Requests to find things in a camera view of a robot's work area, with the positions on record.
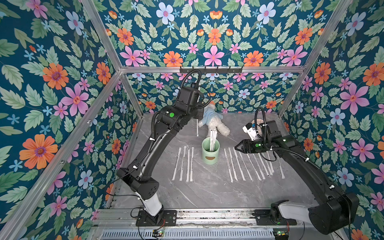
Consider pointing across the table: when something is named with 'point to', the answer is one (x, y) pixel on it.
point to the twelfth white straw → (179, 154)
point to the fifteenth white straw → (197, 127)
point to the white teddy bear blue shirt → (212, 119)
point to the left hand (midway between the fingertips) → (200, 106)
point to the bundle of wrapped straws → (213, 138)
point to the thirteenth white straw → (188, 165)
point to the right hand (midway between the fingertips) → (242, 144)
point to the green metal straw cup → (210, 157)
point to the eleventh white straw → (191, 170)
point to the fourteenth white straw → (182, 167)
